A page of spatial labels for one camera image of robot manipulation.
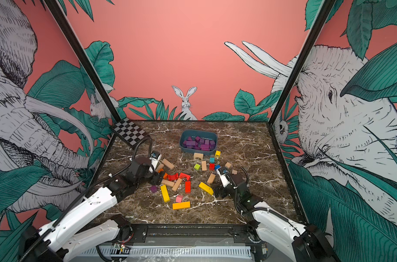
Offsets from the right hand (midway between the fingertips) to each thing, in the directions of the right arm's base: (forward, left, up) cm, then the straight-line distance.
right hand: (216, 177), depth 85 cm
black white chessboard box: (+35, +59, -3) cm, 69 cm away
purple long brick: (+27, +16, -5) cm, 32 cm away
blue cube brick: (+10, -1, -6) cm, 12 cm away
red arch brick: (+3, +19, -5) cm, 20 cm away
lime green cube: (+10, +11, -6) cm, 16 cm away
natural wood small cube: (+12, -8, -7) cm, 16 cm away
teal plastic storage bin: (+29, +11, -5) cm, 31 cm away
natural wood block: (+2, +3, -5) cm, 6 cm away
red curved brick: (+2, +24, -5) cm, 25 cm away
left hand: (+2, +29, +8) cm, 30 cm away
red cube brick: (+10, +2, -5) cm, 11 cm away
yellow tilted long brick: (-3, +5, -7) cm, 9 cm away
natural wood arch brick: (+18, +10, -5) cm, 21 cm away
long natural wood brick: (+12, +29, -6) cm, 32 cm away
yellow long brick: (-7, +27, -6) cm, 29 cm away
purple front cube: (-5, +33, -4) cm, 34 cm away
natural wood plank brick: (+11, +7, -7) cm, 15 cm away
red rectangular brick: (-3, +15, -7) cm, 17 cm away
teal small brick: (+15, +2, -7) cm, 17 cm away
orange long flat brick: (-12, +16, -6) cm, 21 cm away
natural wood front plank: (-1, +27, -5) cm, 27 cm away
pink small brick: (-9, +20, -6) cm, 23 cm away
